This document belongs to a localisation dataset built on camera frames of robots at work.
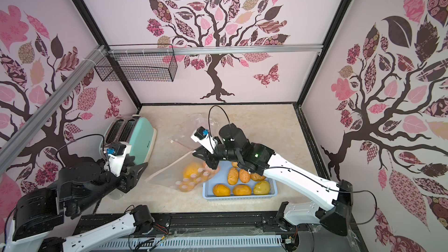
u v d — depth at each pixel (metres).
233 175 0.83
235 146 0.48
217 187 0.79
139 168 0.54
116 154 0.44
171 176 0.65
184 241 0.70
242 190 0.78
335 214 0.37
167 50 0.90
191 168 0.68
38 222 0.33
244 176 0.83
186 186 0.71
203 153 0.55
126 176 0.46
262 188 0.79
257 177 0.82
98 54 0.83
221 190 0.78
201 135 0.52
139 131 0.84
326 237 0.71
